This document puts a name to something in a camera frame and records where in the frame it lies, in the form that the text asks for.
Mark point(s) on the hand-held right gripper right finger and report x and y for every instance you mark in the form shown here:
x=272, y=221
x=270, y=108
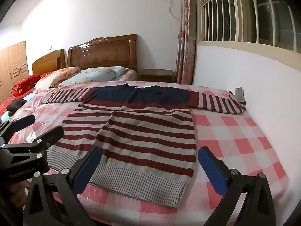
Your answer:
x=211, y=169

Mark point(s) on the person's left hand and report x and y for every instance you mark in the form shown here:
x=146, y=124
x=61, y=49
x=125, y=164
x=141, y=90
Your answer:
x=16, y=194

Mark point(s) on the wooden nightstand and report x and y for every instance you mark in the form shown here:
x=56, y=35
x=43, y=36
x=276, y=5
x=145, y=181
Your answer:
x=156, y=75

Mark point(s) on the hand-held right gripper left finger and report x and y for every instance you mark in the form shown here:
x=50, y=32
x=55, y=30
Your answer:
x=87, y=169

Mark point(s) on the dark cloth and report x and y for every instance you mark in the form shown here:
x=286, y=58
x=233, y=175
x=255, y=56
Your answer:
x=15, y=104

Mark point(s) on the red quilt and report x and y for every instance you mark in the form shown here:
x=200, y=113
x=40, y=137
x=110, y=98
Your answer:
x=24, y=82

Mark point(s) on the red grey striped sweater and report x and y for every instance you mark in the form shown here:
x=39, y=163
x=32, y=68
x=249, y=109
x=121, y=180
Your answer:
x=145, y=134

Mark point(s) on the pink floral curtain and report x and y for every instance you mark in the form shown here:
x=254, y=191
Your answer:
x=187, y=40

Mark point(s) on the light wooden wardrobe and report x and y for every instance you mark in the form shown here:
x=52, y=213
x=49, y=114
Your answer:
x=11, y=68

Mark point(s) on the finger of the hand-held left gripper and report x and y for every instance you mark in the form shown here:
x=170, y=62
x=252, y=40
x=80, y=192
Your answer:
x=50, y=136
x=22, y=122

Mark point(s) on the small wooden headboard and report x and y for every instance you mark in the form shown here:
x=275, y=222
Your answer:
x=47, y=62

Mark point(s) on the window with cream grille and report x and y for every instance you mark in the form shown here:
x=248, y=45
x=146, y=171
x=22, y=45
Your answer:
x=247, y=11

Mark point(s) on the large wooden headboard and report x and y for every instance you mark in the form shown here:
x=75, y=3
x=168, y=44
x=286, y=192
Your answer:
x=103, y=54

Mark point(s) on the pink checked bed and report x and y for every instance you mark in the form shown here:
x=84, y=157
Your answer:
x=230, y=141

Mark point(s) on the orange floral pillow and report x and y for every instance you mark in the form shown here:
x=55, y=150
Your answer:
x=56, y=76

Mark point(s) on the light blue floral pillow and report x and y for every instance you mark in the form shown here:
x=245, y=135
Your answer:
x=94, y=75

